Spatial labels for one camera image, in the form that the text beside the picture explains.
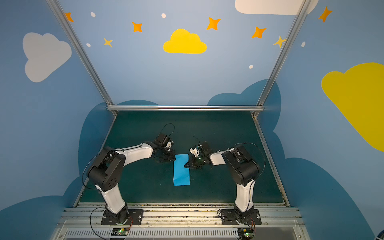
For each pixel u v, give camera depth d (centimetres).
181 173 89
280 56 87
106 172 49
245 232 72
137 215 75
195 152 92
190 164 84
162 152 81
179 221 74
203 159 78
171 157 84
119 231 72
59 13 70
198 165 84
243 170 52
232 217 74
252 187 55
